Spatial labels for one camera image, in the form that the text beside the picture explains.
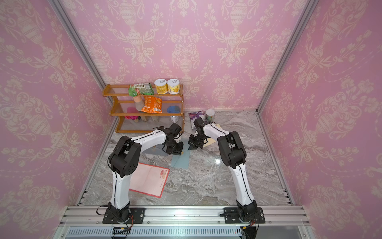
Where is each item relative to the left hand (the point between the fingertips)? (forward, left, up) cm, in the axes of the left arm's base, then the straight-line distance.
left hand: (182, 154), depth 96 cm
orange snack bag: (+27, +20, +18) cm, 38 cm away
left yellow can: (+26, +12, +33) cm, 44 cm away
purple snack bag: (+32, -8, +3) cm, 33 cm away
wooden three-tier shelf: (+27, +29, +1) cm, 40 cm away
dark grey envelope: (+3, +16, +1) cm, 16 cm away
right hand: (+4, -4, 0) cm, 6 cm away
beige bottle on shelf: (+25, +29, +20) cm, 43 cm away
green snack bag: (+25, +28, +32) cm, 49 cm away
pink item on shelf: (+29, +37, +11) cm, 48 cm away
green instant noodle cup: (+30, -19, +6) cm, 36 cm away
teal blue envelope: (-5, 0, 0) cm, 5 cm away
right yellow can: (+26, +5, +34) cm, 43 cm away
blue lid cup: (+29, +7, +12) cm, 32 cm away
